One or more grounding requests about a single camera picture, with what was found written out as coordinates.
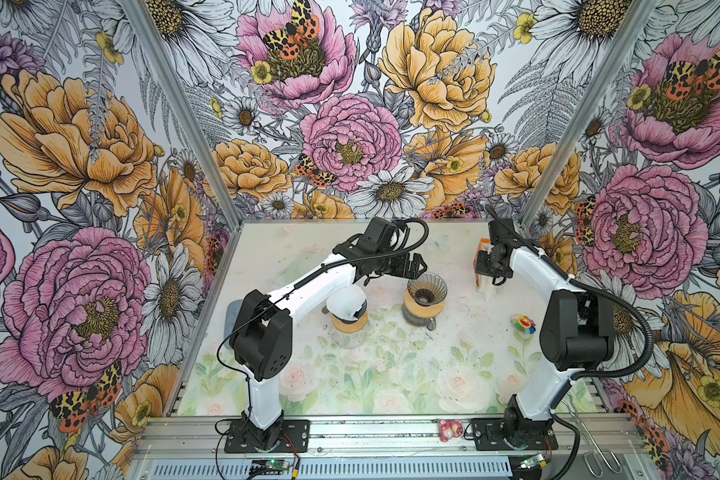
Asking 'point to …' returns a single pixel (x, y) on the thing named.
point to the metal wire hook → (595, 457)
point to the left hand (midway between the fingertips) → (410, 273)
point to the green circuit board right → (534, 461)
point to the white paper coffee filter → (345, 301)
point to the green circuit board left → (277, 464)
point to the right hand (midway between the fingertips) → (487, 275)
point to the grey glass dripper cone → (429, 289)
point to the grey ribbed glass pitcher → (430, 322)
